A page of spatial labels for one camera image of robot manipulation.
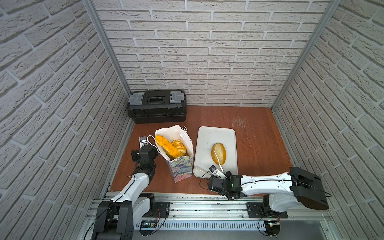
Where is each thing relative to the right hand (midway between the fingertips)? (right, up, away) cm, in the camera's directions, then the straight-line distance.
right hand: (223, 180), depth 83 cm
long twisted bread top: (-28, +18, -9) cm, 34 cm away
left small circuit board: (-39, -18, -11) cm, 45 cm away
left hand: (-46, +20, +3) cm, 50 cm away
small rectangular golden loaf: (-25, +20, -1) cm, 32 cm away
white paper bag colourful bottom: (-23, +10, -8) cm, 26 cm away
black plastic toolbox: (-41, +44, +15) cm, 62 cm away
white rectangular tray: (-8, +22, +20) cm, 31 cm away
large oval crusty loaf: (-1, +16, +7) cm, 18 cm away
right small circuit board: (+22, -17, -13) cm, 30 cm away
